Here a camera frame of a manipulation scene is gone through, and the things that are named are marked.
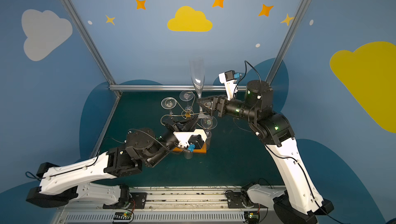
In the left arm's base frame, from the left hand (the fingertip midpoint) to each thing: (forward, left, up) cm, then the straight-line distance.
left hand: (189, 110), depth 51 cm
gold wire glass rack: (+10, +2, -16) cm, 19 cm away
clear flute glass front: (-2, +2, -33) cm, 34 cm away
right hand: (+5, -5, +1) cm, 7 cm away
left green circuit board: (-26, +33, -50) cm, 66 cm away
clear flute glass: (+20, +3, -13) cm, 24 cm away
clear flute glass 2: (+4, -7, -14) cm, 16 cm away
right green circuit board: (-26, -30, -50) cm, 63 cm away
